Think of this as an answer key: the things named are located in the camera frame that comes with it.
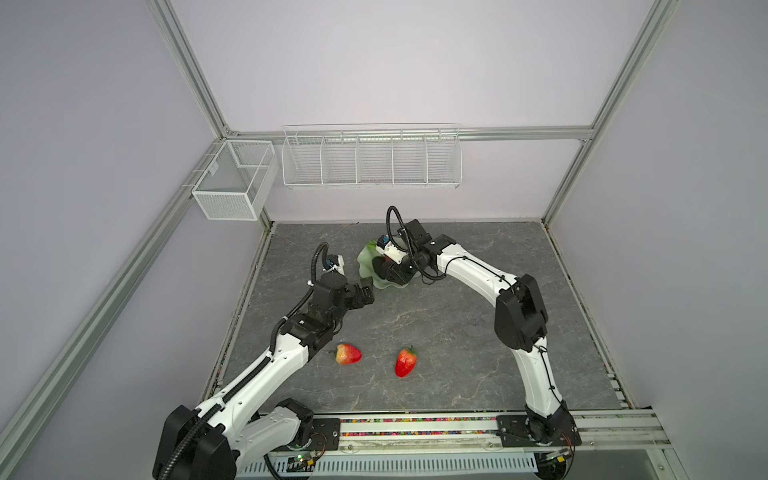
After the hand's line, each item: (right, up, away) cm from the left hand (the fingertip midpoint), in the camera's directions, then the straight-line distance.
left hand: (358, 285), depth 81 cm
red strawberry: (+13, -21, +1) cm, 25 cm away
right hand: (+10, +3, +13) cm, 17 cm away
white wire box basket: (-42, +32, +16) cm, 56 cm away
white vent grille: (+11, -42, -10) cm, 44 cm away
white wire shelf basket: (+2, +41, +18) cm, 45 cm away
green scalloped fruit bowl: (0, +2, +23) cm, 23 cm away
